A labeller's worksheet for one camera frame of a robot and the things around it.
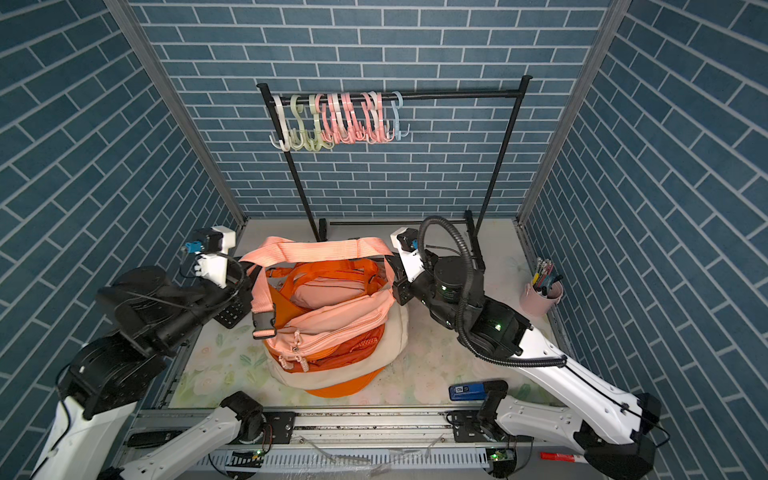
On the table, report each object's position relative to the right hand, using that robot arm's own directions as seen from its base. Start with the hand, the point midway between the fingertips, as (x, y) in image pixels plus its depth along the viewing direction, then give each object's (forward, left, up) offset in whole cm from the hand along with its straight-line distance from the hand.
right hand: (394, 255), depth 59 cm
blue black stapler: (-14, -23, -36) cm, 45 cm away
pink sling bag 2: (+5, +22, -25) cm, 34 cm away
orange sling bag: (-18, +10, -31) cm, 37 cm away
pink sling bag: (-8, +16, -19) cm, 26 cm away
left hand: (-5, +21, +4) cm, 22 cm away
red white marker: (-26, -45, -39) cm, 65 cm away
